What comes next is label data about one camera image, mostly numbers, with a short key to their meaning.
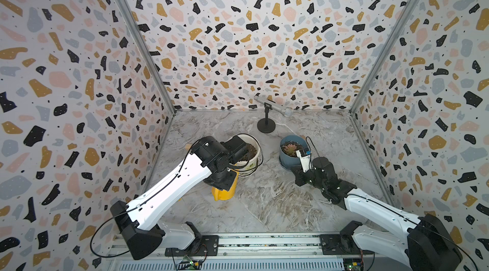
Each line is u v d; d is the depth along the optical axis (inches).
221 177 22.3
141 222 14.7
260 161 38.4
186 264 28.4
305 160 29.4
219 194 27.7
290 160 35.6
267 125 44.9
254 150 36.3
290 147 36.5
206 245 28.8
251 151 36.4
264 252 28.8
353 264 28.2
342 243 25.6
